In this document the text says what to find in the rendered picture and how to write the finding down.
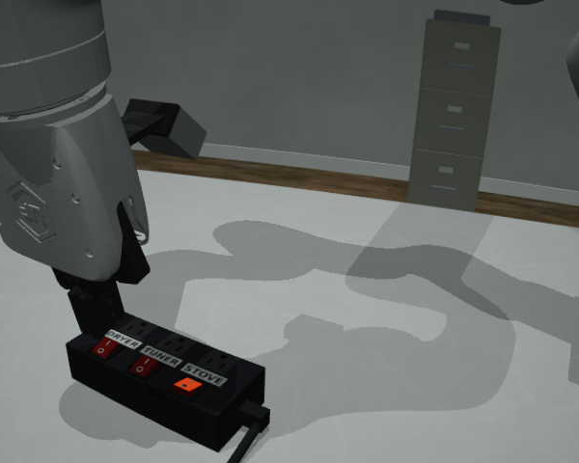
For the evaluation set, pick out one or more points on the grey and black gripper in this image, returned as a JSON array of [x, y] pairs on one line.
[[69, 191]]

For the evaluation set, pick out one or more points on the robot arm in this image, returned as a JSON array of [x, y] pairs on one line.
[[53, 51]]

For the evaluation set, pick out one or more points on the black power strip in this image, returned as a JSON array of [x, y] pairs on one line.
[[198, 391]]

